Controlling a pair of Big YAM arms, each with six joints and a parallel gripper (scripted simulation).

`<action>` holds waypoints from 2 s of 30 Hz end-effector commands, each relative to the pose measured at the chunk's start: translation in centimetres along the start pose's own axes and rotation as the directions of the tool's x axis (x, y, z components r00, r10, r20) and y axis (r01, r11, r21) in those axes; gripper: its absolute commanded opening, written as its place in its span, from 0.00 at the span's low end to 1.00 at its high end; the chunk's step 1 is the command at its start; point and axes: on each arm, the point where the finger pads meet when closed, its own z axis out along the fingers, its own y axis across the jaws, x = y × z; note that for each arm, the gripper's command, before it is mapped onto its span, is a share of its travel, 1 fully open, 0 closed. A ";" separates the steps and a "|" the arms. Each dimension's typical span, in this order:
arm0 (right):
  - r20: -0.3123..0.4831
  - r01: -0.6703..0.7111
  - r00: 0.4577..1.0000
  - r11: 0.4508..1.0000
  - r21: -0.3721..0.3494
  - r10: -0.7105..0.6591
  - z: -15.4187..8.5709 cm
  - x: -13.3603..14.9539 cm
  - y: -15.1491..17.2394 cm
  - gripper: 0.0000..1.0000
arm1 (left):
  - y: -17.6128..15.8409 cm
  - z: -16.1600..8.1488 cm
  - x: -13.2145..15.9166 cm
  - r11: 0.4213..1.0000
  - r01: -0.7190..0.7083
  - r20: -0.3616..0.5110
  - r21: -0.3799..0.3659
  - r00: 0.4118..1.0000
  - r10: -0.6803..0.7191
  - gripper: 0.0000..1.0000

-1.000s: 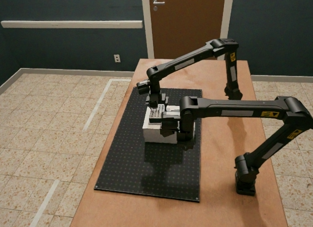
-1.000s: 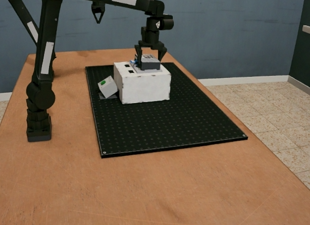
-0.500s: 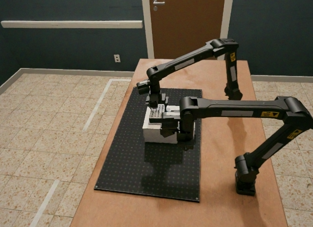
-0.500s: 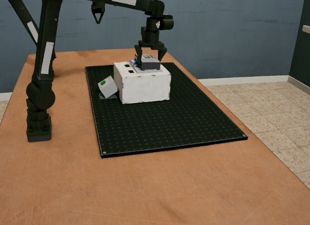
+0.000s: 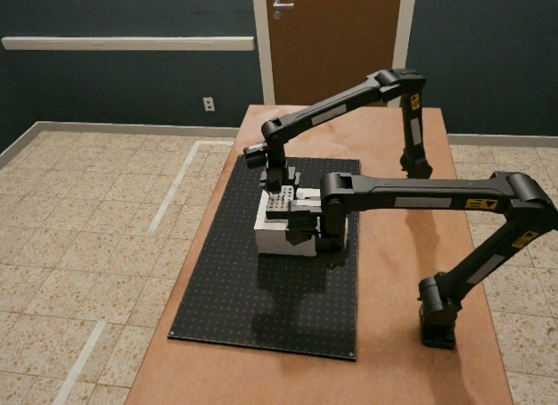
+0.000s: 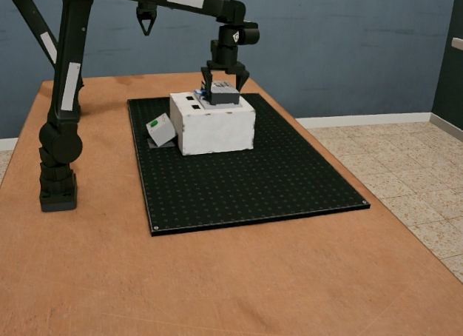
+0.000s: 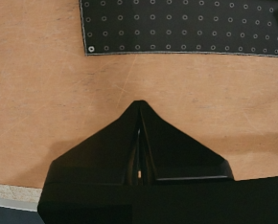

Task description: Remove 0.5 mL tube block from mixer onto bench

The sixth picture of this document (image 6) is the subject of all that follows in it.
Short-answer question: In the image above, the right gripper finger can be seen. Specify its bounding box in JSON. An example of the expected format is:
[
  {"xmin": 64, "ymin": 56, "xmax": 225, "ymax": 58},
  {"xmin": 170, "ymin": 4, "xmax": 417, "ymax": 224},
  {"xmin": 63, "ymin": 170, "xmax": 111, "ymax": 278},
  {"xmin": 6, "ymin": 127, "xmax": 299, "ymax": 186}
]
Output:
[
  {"xmin": 236, "ymin": 75, "xmax": 249, "ymax": 92},
  {"xmin": 201, "ymin": 70, "xmax": 213, "ymax": 96}
]

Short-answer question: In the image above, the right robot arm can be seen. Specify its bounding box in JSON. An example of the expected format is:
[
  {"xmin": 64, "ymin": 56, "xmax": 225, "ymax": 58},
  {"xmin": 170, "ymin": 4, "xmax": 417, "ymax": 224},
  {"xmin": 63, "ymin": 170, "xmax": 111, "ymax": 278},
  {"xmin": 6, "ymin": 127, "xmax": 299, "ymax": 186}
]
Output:
[{"xmin": 38, "ymin": 0, "xmax": 260, "ymax": 205}]

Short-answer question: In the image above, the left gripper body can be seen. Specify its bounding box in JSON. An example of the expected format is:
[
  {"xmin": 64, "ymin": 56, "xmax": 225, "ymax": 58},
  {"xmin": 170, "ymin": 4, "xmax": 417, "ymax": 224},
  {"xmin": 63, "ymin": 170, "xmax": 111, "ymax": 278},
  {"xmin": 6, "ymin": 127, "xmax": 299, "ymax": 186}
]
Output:
[{"xmin": 136, "ymin": 2, "xmax": 157, "ymax": 17}]

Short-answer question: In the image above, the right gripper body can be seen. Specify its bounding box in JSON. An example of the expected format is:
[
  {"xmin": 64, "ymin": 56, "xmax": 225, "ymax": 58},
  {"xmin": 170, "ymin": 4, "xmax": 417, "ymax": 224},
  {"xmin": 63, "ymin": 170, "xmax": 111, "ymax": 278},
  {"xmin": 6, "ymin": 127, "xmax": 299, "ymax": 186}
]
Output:
[{"xmin": 201, "ymin": 44, "xmax": 249, "ymax": 75}]

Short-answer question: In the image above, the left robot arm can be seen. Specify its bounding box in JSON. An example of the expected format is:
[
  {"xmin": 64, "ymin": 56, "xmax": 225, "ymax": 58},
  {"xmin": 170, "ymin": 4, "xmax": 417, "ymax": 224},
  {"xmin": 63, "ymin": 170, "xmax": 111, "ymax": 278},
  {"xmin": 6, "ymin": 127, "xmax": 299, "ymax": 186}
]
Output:
[{"xmin": 12, "ymin": 0, "xmax": 58, "ymax": 69}]

